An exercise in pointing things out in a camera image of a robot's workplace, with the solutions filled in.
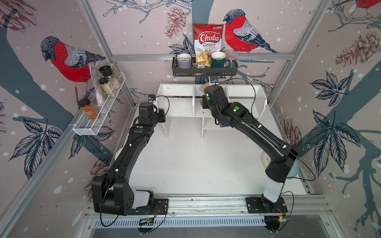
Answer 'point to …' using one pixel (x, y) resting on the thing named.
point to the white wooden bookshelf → (185, 116)
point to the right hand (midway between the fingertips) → (208, 93)
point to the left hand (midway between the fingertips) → (164, 106)
